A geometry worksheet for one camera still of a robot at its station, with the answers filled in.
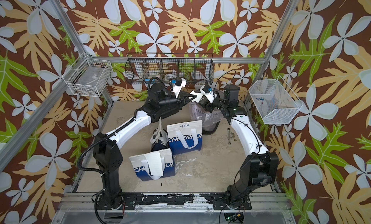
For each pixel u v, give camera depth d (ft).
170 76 3.21
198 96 2.32
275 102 2.75
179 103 2.13
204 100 2.42
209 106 2.27
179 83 2.06
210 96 2.21
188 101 2.31
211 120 2.58
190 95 2.26
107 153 1.60
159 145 2.64
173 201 2.46
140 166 2.26
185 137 2.58
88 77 2.82
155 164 2.19
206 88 2.10
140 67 3.15
